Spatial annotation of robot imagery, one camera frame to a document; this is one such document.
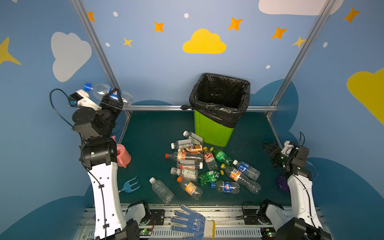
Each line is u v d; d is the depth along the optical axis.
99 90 0.51
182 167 0.88
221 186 0.80
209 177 0.86
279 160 0.73
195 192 0.82
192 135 1.04
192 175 0.83
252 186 0.80
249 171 0.86
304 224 0.40
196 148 0.95
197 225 0.72
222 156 0.93
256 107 1.15
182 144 0.98
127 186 0.84
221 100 1.04
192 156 0.95
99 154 0.41
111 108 0.48
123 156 0.86
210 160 0.95
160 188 0.78
